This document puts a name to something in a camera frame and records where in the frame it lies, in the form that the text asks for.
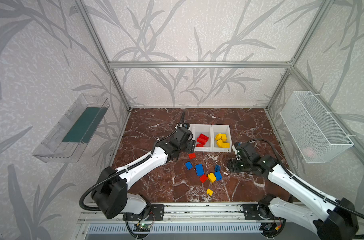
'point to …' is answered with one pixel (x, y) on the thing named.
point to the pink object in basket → (308, 151)
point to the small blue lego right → (217, 167)
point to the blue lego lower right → (218, 174)
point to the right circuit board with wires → (270, 229)
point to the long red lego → (201, 141)
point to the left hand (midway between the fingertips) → (190, 137)
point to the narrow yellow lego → (225, 145)
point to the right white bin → (223, 129)
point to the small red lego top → (192, 156)
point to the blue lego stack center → (199, 169)
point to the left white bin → (177, 145)
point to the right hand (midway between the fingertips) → (231, 160)
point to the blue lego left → (188, 165)
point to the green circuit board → (142, 227)
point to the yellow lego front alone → (209, 191)
